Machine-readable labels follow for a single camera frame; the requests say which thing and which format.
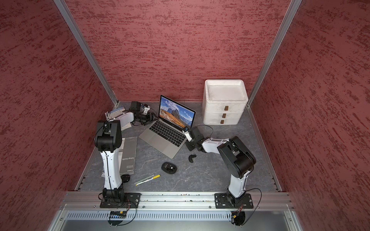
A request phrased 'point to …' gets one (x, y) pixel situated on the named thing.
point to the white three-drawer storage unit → (224, 101)
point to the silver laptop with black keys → (165, 134)
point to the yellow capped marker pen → (154, 177)
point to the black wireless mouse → (169, 168)
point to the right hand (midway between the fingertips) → (189, 143)
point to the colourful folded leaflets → (109, 115)
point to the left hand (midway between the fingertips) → (155, 121)
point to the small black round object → (125, 178)
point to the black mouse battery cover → (190, 158)
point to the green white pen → (144, 179)
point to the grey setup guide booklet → (128, 156)
